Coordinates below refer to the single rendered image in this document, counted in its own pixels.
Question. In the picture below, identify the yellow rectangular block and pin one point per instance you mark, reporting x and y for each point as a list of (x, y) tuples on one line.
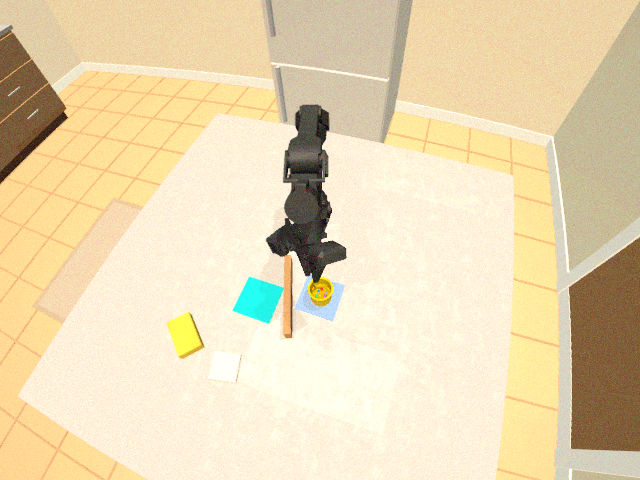
[(185, 335)]

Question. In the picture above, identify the yellow cup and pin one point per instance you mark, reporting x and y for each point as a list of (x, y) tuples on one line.
[(327, 286)]

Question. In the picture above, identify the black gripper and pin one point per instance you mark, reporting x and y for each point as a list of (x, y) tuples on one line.
[(315, 255)]

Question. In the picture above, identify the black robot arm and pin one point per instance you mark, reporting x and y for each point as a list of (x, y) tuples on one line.
[(308, 166)]

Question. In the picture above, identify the brown rectangular wooden block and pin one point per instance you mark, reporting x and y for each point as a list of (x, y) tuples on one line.
[(287, 296)]

